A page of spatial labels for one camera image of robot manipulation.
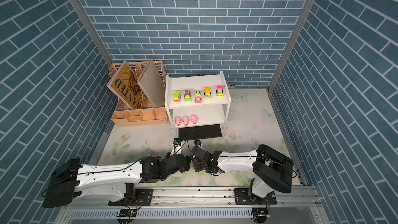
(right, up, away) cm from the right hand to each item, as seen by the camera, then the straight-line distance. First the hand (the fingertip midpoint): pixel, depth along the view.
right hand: (196, 164), depth 84 cm
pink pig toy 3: (-1, +25, -4) cm, 25 cm away
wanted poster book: (-44, +45, +7) cm, 63 cm away
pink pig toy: (-9, +24, -5) cm, 27 cm away
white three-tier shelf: (+2, +33, -16) cm, 37 cm away
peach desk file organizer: (-33, +25, +17) cm, 45 cm away
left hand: (-2, +4, -7) cm, 8 cm away
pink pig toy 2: (-5, +24, -5) cm, 25 cm away
